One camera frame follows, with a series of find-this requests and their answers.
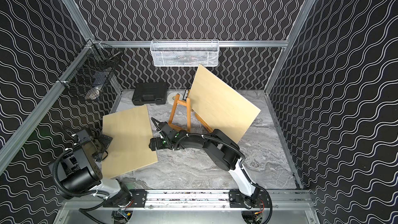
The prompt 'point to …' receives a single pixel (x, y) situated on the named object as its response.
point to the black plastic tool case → (147, 93)
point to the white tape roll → (171, 97)
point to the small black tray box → (186, 93)
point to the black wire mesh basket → (85, 75)
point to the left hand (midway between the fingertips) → (103, 143)
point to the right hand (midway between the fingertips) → (156, 144)
